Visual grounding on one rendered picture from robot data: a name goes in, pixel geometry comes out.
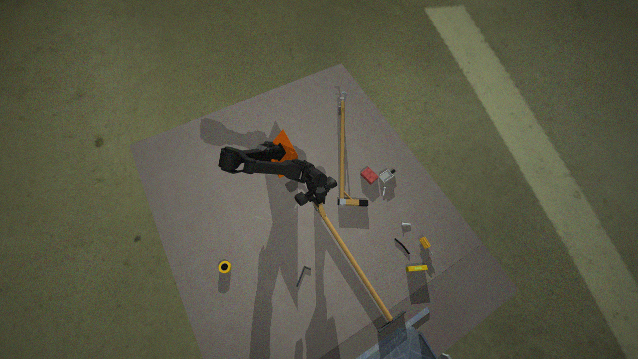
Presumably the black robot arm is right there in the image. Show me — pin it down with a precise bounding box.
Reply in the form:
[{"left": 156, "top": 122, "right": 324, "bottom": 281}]
[{"left": 218, "top": 141, "right": 330, "bottom": 199}]

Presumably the long wooden-handled scraper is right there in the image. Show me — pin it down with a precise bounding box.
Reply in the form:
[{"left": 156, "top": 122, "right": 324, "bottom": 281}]
[{"left": 314, "top": 197, "right": 406, "bottom": 333}]

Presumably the white open tray with dark handle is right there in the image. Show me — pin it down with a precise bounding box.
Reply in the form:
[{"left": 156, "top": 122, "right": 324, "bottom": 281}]
[{"left": 379, "top": 170, "right": 396, "bottom": 183}]

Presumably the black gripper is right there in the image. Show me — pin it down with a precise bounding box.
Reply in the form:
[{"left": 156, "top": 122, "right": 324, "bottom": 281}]
[{"left": 295, "top": 177, "right": 337, "bottom": 207}]

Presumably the yellow cylinder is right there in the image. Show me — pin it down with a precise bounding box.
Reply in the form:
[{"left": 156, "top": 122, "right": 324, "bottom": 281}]
[{"left": 219, "top": 261, "right": 231, "bottom": 273}]

